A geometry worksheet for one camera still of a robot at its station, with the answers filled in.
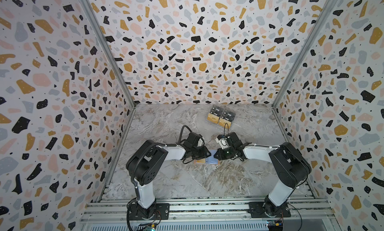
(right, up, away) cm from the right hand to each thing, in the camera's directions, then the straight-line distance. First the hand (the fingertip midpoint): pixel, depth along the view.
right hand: (214, 153), depth 92 cm
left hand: (-1, 0, -2) cm, 2 cm away
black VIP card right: (+11, +23, +14) cm, 29 cm away
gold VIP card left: (0, +22, +16) cm, 27 cm away
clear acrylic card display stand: (+6, +19, +14) cm, 25 cm away
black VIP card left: (+3, +27, +15) cm, 31 cm away
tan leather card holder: (-4, -4, 0) cm, 6 cm away
